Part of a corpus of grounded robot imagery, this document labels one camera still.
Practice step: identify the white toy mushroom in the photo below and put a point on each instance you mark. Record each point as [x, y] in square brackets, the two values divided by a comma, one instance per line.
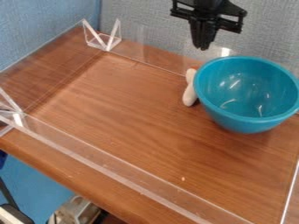
[190, 97]

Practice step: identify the clear acrylic front barrier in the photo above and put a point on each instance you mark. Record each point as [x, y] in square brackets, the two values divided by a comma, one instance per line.
[189, 205]

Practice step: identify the clear acrylic left bracket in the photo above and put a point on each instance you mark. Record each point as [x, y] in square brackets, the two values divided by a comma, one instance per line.
[12, 113]

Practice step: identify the blue plastic bowl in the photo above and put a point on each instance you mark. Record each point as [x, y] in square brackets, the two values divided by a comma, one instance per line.
[249, 93]

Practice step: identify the clear acrylic corner bracket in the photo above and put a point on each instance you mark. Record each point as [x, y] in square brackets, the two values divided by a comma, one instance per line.
[101, 40]

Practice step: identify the grey power strip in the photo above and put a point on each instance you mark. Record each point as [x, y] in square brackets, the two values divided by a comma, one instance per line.
[76, 211]

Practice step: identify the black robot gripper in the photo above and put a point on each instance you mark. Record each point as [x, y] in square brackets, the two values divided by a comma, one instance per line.
[209, 15]

